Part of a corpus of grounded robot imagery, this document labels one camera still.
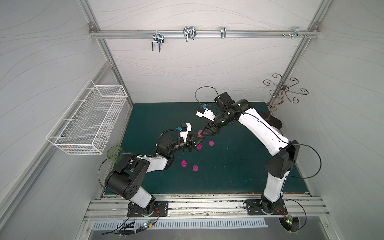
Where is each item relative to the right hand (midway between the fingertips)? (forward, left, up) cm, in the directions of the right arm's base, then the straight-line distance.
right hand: (203, 131), depth 76 cm
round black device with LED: (-35, -44, -27) cm, 62 cm away
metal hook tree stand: (+28, -46, +6) cm, 54 cm away
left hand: (-2, 0, -2) cm, 3 cm away
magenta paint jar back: (+3, +2, -23) cm, 24 cm away
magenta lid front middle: (-11, +4, -23) cm, 25 cm away
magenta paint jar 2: (-9, +11, -21) cm, 25 cm away
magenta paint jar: (-2, +2, +1) cm, 3 cm away
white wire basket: (-4, +54, +9) cm, 55 cm away
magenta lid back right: (+7, -6, -24) cm, 25 cm away
